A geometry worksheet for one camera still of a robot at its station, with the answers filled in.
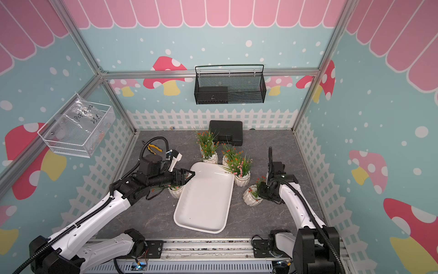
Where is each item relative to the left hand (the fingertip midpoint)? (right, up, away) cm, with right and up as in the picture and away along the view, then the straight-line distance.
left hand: (189, 176), depth 75 cm
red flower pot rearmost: (+6, +14, +20) cm, 25 cm away
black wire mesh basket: (+18, +45, +18) cm, 51 cm away
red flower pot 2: (+6, +12, +20) cm, 24 cm away
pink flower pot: (-9, -9, +9) cm, 15 cm away
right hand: (+34, -10, +10) cm, 37 cm away
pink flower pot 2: (+23, +2, +9) cm, 25 cm away
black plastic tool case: (+18, +23, +43) cm, 52 cm away
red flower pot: (+28, -10, +6) cm, 30 cm away
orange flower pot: (+20, +8, +25) cm, 33 cm away
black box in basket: (+9, +40, +13) cm, 43 cm away
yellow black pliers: (-32, +11, +34) cm, 48 cm away
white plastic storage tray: (+5, -15, +13) cm, 21 cm away
